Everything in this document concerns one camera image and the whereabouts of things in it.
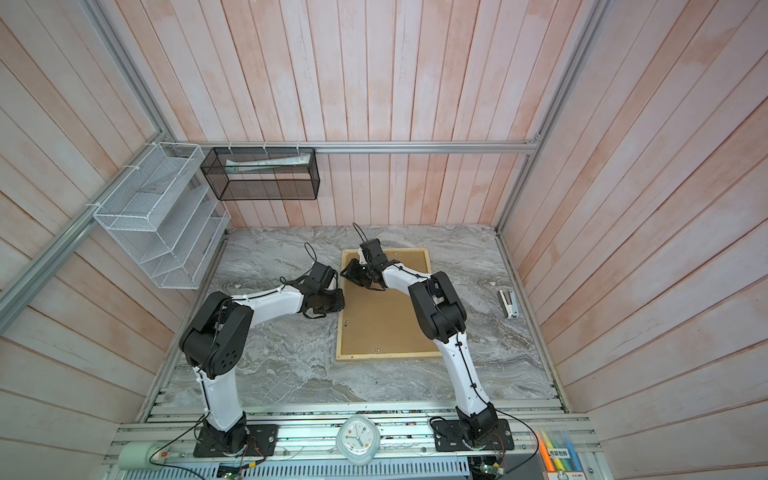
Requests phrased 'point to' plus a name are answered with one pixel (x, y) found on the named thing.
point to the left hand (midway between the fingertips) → (344, 308)
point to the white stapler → (508, 300)
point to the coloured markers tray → (559, 456)
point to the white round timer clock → (358, 439)
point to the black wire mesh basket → (262, 173)
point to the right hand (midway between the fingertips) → (341, 274)
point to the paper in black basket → (245, 165)
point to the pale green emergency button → (136, 454)
